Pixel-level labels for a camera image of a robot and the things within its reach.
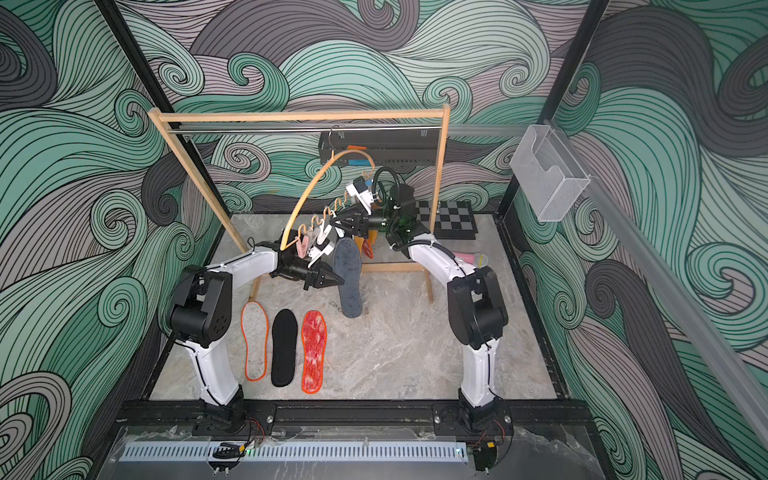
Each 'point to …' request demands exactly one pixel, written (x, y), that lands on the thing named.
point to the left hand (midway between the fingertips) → (342, 280)
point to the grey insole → (348, 265)
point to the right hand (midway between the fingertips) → (333, 218)
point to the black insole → (285, 332)
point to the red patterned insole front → (254, 322)
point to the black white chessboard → (455, 219)
